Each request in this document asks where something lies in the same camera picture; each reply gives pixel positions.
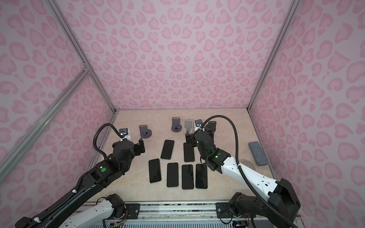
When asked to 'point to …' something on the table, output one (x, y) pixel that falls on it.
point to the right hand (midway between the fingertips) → (195, 129)
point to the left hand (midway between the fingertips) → (134, 139)
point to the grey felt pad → (257, 153)
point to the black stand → (212, 125)
